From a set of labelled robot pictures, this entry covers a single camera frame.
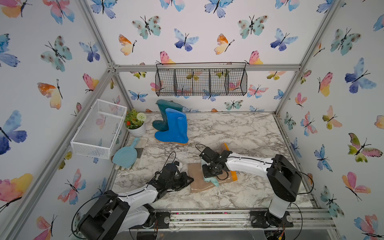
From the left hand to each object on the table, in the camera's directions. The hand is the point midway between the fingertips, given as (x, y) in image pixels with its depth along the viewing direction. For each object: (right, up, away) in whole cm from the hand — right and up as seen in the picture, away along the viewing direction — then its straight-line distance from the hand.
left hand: (195, 179), depth 83 cm
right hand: (+6, +3, +2) cm, 7 cm away
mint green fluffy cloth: (+9, +1, -3) cm, 10 cm away
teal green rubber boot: (-24, +30, +21) cm, 44 cm away
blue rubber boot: (-12, +26, +12) cm, 30 cm away
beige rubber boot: (+1, -1, 0) cm, 1 cm away
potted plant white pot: (-38, +26, +16) cm, 49 cm away
